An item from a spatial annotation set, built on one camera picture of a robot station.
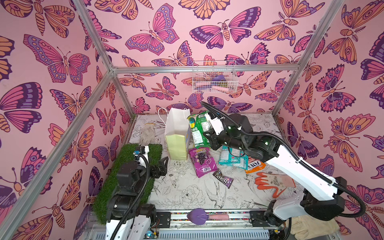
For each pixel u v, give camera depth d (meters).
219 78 0.95
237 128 0.42
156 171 0.59
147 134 1.08
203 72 0.98
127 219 0.44
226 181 0.84
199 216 0.73
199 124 0.63
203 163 0.88
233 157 0.56
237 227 0.73
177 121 0.93
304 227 0.70
